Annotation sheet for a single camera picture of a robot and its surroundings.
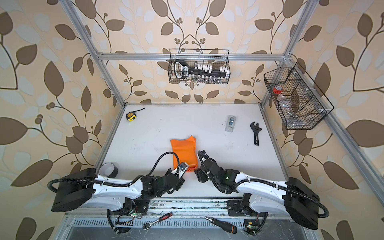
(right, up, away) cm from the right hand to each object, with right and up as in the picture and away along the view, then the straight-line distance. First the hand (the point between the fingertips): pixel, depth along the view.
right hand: (199, 168), depth 82 cm
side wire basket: (+50, +35, -9) cm, 62 cm away
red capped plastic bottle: (+43, +43, -1) cm, 61 cm away
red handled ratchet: (-25, -23, -13) cm, 36 cm away
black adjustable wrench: (+40, +20, +23) cm, 51 cm away
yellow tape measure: (-51, +30, +29) cm, 66 cm away
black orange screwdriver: (+12, -22, -14) cm, 28 cm away
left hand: (-9, -1, -1) cm, 9 cm away
